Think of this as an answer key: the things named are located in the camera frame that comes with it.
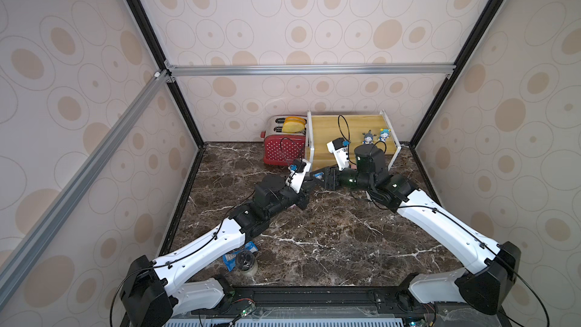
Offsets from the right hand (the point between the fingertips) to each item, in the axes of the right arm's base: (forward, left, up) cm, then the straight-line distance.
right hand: (312, 178), depth 70 cm
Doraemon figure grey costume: (+13, -18, +5) cm, 23 cm away
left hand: (-1, -3, 0) cm, 3 cm away
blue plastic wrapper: (-17, +28, -27) cm, 43 cm away
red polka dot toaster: (+28, +13, -16) cm, 34 cm away
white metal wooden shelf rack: (+17, -10, +3) cm, 20 cm away
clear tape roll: (-21, +20, -19) cm, 35 cm away
